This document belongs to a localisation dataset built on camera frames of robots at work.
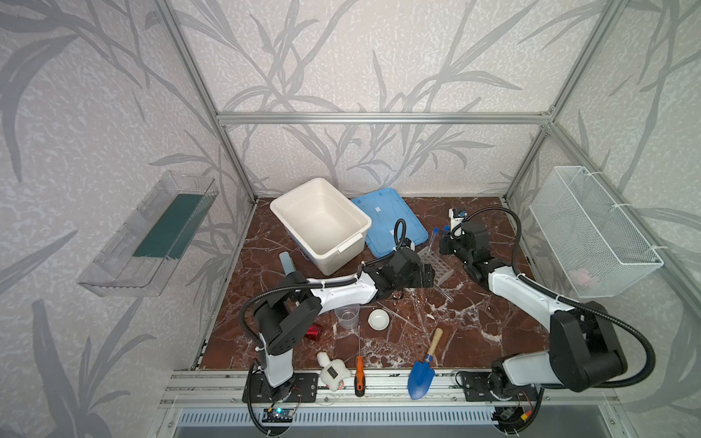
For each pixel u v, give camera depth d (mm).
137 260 634
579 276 722
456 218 769
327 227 1102
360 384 722
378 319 853
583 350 427
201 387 753
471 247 676
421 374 746
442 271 963
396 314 869
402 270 659
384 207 1158
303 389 737
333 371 731
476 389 732
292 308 521
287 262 945
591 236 652
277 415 713
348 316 864
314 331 812
